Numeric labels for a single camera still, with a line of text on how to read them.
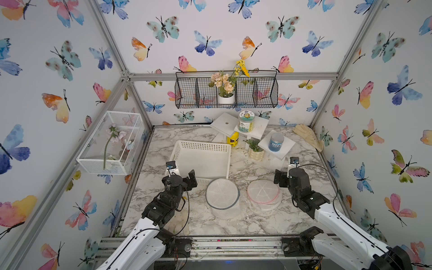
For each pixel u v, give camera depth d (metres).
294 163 0.71
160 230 0.53
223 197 0.79
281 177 0.74
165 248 0.62
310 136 1.14
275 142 0.84
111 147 0.73
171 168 0.66
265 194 0.84
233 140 1.04
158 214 0.54
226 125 1.01
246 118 0.82
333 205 0.55
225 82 0.81
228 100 0.91
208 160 1.14
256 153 0.96
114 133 0.75
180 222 0.81
